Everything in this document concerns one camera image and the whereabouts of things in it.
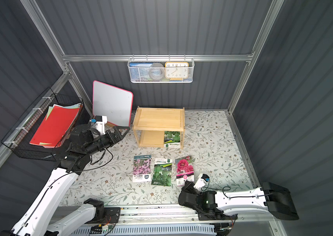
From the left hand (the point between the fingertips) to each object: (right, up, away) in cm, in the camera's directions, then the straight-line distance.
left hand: (123, 131), depth 68 cm
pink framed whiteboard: (-17, +18, +34) cm, 43 cm away
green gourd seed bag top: (+17, -27, +19) cm, 37 cm away
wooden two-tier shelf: (+15, +1, +17) cm, 23 cm away
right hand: (+30, -30, +14) cm, 44 cm away
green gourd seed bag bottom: (+23, -7, +33) cm, 41 cm away
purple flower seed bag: (+5, -24, +21) cm, 32 cm away
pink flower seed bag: (+31, -25, +19) cm, 44 cm away
